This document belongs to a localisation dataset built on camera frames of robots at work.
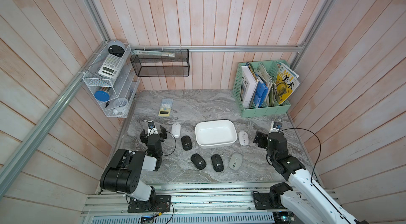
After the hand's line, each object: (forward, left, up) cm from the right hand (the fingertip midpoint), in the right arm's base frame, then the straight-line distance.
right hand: (264, 131), depth 82 cm
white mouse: (+2, +8, -12) cm, 15 cm away
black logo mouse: (-13, +35, -11) cm, 39 cm away
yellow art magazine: (+35, -21, +4) cm, 41 cm away
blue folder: (+25, -3, +3) cm, 25 cm away
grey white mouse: (-12, +15, -11) cm, 22 cm away
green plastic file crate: (+38, -6, +11) cm, 40 cm away
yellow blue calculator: (+26, +60, -12) cm, 67 cm away
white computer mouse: (+8, +50, -11) cm, 52 cm away
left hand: (+4, +63, -5) cm, 63 cm away
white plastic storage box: (+6, +25, -14) cm, 29 cm away
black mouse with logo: (-13, +25, -12) cm, 30 cm away
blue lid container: (+8, +82, +19) cm, 85 cm away
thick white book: (+25, +6, +10) cm, 27 cm away
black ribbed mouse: (-2, +43, -12) cm, 44 cm away
